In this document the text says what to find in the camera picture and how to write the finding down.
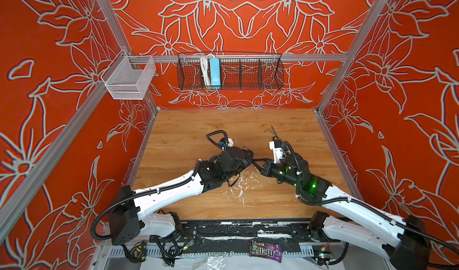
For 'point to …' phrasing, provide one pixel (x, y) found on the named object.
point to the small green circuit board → (323, 257)
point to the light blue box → (215, 73)
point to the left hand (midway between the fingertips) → (255, 154)
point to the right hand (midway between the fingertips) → (248, 162)
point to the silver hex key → (269, 131)
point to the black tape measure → (137, 253)
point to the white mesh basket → (128, 77)
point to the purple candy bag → (272, 251)
